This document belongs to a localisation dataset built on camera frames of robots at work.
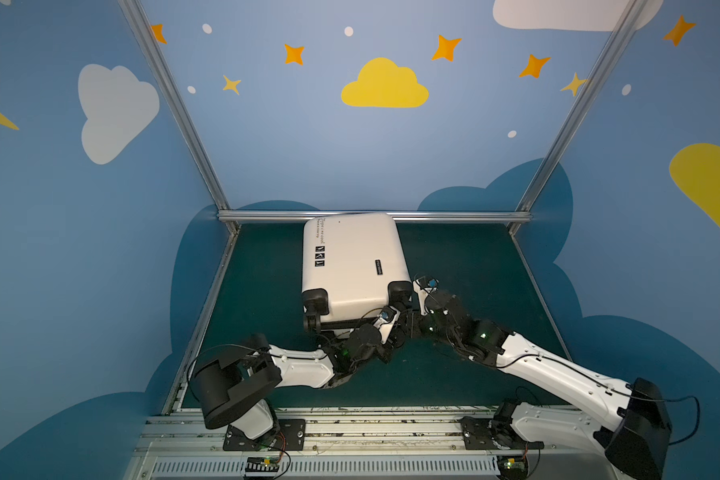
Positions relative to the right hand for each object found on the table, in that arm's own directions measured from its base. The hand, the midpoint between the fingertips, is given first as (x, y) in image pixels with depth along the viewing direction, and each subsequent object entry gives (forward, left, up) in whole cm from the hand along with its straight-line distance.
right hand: (402, 313), depth 77 cm
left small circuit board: (-33, +34, -19) cm, 51 cm away
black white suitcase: (+12, +14, +3) cm, 18 cm away
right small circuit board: (-30, -29, -21) cm, 47 cm away
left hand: (0, 0, -8) cm, 8 cm away
